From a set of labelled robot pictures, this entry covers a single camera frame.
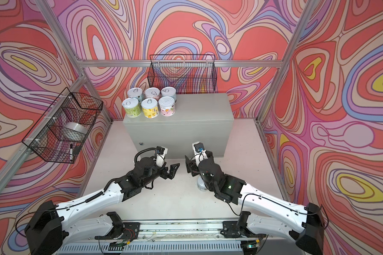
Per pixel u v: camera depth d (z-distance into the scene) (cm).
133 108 70
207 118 73
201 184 83
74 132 70
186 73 98
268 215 46
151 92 77
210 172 49
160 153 66
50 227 39
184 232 74
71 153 72
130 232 72
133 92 77
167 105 71
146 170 59
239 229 65
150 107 71
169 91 77
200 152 56
